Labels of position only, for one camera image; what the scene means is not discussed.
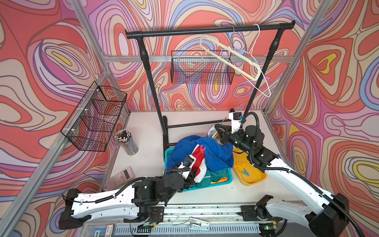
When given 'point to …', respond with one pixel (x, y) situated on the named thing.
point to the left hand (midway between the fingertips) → (196, 166)
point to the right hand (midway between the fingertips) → (215, 130)
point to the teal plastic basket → (230, 171)
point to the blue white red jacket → (208, 155)
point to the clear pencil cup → (124, 137)
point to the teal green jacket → (213, 177)
